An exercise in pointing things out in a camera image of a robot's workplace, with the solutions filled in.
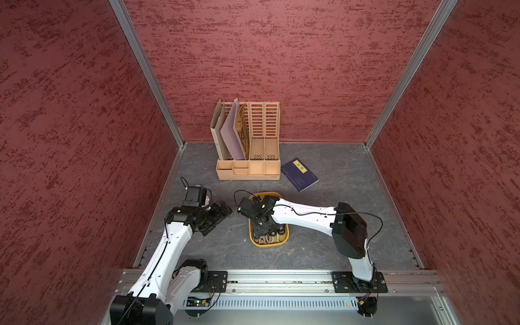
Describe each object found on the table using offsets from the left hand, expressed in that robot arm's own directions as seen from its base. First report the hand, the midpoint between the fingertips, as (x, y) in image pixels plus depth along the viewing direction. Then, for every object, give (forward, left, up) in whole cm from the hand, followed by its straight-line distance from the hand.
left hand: (224, 221), depth 79 cm
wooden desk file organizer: (+55, -11, +2) cm, 56 cm away
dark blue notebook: (+29, -35, -9) cm, 46 cm away
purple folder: (+36, +1, +14) cm, 39 cm away
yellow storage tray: (-4, -22, -9) cm, 24 cm away
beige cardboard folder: (+35, +6, +20) cm, 41 cm away
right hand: (-2, -16, -6) cm, 17 cm away
